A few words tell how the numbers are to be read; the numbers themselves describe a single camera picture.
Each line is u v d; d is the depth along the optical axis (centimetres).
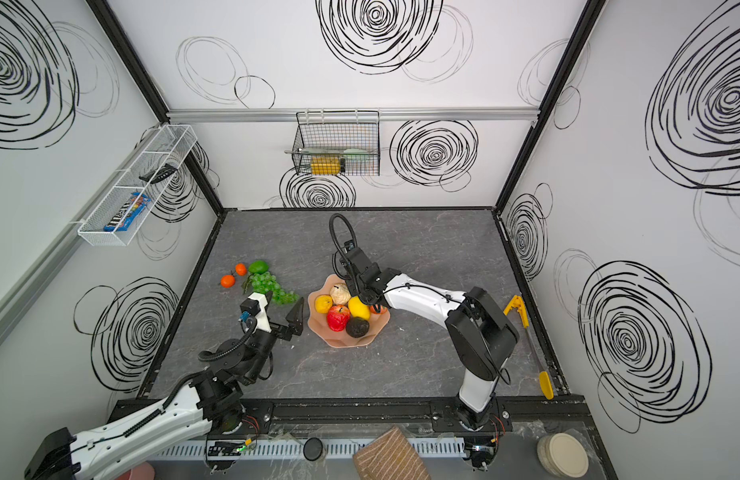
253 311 61
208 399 58
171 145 92
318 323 87
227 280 97
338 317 85
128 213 67
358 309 87
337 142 99
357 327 81
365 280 67
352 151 89
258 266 99
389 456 68
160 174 79
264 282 94
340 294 87
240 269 100
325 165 88
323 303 86
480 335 47
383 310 63
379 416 76
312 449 62
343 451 69
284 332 66
